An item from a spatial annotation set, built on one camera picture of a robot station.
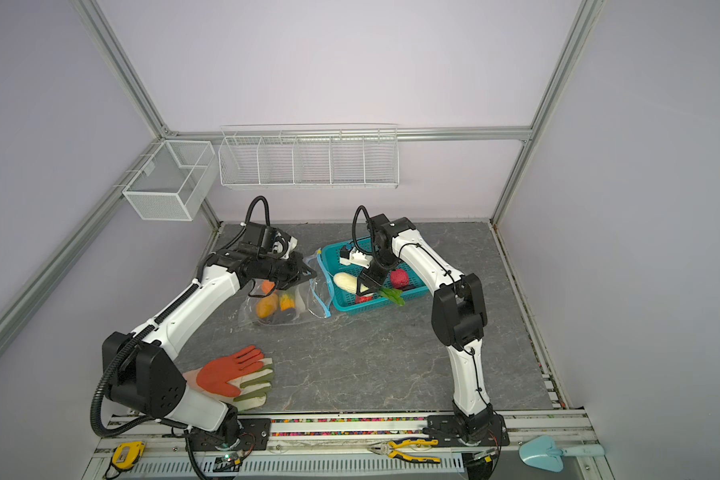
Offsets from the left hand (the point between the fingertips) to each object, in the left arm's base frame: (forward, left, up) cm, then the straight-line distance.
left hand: (317, 276), depth 80 cm
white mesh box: (+37, +48, +6) cm, 61 cm away
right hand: (+1, -13, -9) cm, 16 cm away
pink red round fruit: (+8, -24, -15) cm, 29 cm away
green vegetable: (-4, -20, -4) cm, 21 cm away
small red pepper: (0, -12, -14) cm, 18 cm away
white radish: (+1, -8, -6) cm, 10 cm away
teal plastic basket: (-3, -6, -9) cm, 11 cm away
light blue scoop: (-41, -53, -21) cm, 70 cm away
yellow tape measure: (-36, +46, -18) cm, 61 cm away
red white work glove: (-19, +23, -20) cm, 36 cm away
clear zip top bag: (-3, +3, -4) cm, 6 cm away
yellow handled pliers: (-38, -17, -19) cm, 46 cm away
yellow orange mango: (+1, +18, -15) cm, 24 cm away
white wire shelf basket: (+43, +3, +9) cm, 44 cm away
